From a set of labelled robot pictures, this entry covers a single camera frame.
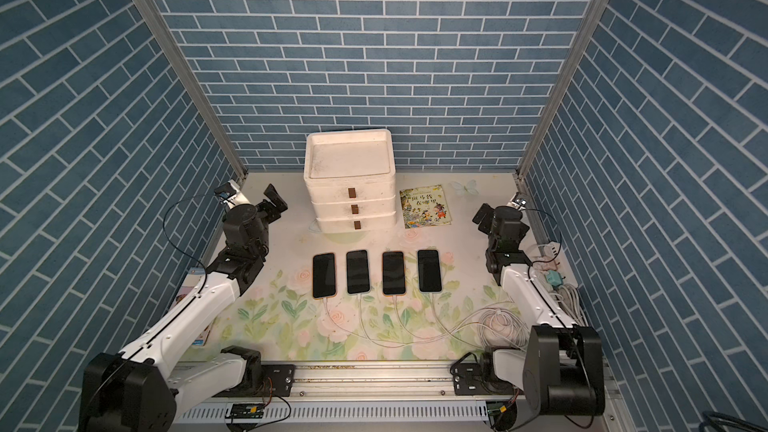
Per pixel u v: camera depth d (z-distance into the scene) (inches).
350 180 33.9
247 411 28.3
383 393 29.5
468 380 29.0
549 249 38.9
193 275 36.4
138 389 15.0
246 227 22.8
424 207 42.9
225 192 25.2
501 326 32.2
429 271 36.8
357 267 37.5
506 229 25.3
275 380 28.6
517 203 28.8
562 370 16.0
